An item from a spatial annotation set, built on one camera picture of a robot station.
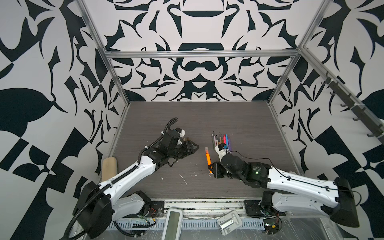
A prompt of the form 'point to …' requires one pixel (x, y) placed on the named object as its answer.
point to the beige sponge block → (109, 168)
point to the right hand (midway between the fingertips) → (208, 168)
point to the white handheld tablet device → (172, 230)
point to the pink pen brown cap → (215, 140)
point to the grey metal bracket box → (229, 222)
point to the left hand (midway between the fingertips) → (198, 145)
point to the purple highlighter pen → (230, 149)
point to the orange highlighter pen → (208, 158)
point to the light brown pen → (220, 142)
